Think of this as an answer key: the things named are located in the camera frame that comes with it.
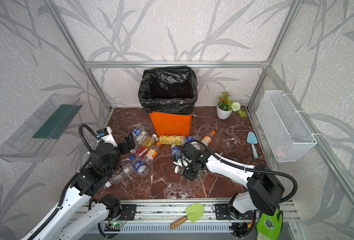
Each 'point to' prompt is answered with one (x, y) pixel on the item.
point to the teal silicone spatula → (251, 138)
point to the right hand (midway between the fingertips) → (187, 166)
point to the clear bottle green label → (200, 175)
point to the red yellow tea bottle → (148, 142)
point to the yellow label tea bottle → (173, 139)
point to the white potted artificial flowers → (224, 106)
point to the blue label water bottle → (175, 150)
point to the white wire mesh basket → (287, 139)
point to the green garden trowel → (194, 212)
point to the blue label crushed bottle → (139, 134)
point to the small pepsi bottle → (189, 138)
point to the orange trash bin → (171, 124)
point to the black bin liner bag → (168, 90)
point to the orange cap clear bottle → (207, 139)
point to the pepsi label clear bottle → (139, 167)
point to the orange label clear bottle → (151, 154)
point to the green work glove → (268, 227)
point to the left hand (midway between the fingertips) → (127, 131)
